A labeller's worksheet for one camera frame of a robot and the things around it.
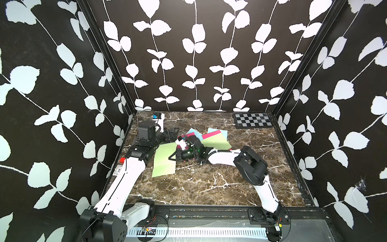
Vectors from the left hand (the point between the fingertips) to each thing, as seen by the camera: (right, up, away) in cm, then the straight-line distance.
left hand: (173, 126), depth 76 cm
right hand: (-4, -17, +6) cm, 19 cm away
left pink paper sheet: (+6, -6, +32) cm, 33 cm away
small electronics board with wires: (-11, -50, -6) cm, 51 cm away
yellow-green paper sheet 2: (+27, -11, +30) cm, 42 cm away
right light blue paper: (+32, -5, +32) cm, 46 cm away
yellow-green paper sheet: (-8, -22, +10) cm, 26 cm away
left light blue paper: (+12, -5, +31) cm, 34 cm away
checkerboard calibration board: (+62, +5, +38) cm, 72 cm away
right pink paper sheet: (+22, -6, +31) cm, 38 cm away
